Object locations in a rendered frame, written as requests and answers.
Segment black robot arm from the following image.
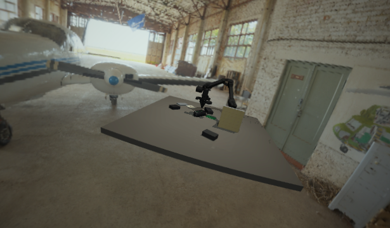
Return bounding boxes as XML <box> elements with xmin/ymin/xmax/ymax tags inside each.
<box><xmin>196</xmin><ymin>79</ymin><xmax>237</xmax><ymax>108</ymax></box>

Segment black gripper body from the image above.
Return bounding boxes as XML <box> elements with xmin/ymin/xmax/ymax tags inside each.
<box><xmin>195</xmin><ymin>93</ymin><xmax>212</xmax><ymax>105</ymax></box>

